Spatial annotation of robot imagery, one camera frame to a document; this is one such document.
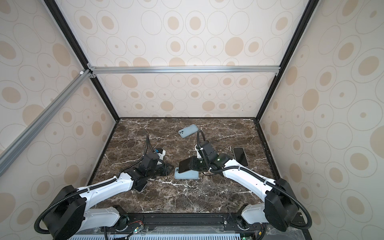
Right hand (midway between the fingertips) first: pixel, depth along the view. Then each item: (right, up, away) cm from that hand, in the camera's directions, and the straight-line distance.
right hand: (188, 165), depth 80 cm
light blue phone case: (+2, -8, +10) cm, 13 cm away
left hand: (-7, -1, +3) cm, 8 cm away
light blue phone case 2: (-2, +18, +33) cm, 38 cm away
